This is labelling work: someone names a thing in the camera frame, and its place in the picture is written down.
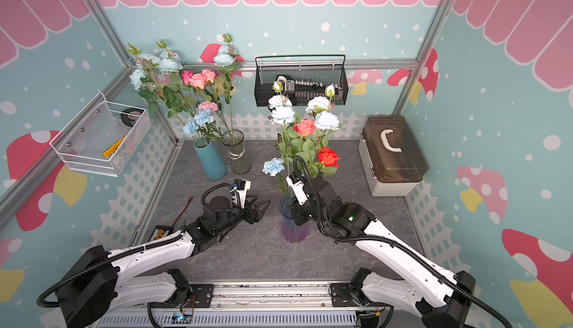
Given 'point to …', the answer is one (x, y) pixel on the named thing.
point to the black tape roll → (130, 120)
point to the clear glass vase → (234, 139)
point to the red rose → (328, 157)
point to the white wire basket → (100, 138)
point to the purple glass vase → (292, 233)
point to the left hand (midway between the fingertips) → (265, 203)
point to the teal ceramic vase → (212, 162)
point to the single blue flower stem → (274, 166)
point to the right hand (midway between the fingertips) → (289, 202)
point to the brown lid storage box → (393, 161)
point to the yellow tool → (107, 153)
